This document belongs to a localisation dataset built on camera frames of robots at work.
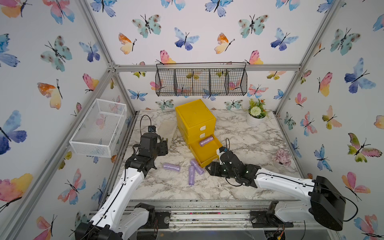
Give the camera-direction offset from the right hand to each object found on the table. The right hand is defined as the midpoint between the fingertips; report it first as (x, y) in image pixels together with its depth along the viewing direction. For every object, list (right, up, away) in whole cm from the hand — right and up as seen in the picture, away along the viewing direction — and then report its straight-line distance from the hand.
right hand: (208, 167), depth 79 cm
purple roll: (-2, +11, +20) cm, 23 cm away
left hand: (-25, +13, +1) cm, 29 cm away
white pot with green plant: (+33, +30, +19) cm, 49 cm away
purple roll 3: (-9, -7, +7) cm, 14 cm away
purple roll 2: (-21, -3, +10) cm, 23 cm away
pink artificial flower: (+42, +4, +5) cm, 43 cm away
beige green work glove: (-28, +19, +30) cm, 46 cm away
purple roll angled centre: (-7, -1, +12) cm, 14 cm away
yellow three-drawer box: (-7, +23, +7) cm, 25 cm away
